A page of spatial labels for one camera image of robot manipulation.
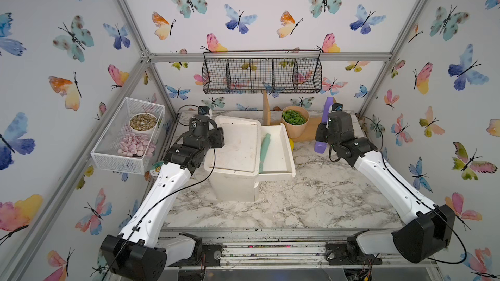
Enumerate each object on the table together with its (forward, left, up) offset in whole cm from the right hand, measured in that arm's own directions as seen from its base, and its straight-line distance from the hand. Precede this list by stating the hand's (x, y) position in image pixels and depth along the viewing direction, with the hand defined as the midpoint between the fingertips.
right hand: (325, 124), depth 79 cm
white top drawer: (-12, +17, -13) cm, 25 cm away
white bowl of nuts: (-8, +69, +6) cm, 70 cm away
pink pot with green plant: (+10, +10, -8) cm, 16 cm away
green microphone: (-6, +24, -9) cm, 26 cm away
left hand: (-6, +42, +2) cm, 43 cm away
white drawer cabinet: (-18, +34, -5) cm, 39 cm away
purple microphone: (-8, +2, -4) cm, 9 cm away
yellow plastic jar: (+2, +11, -18) cm, 21 cm away
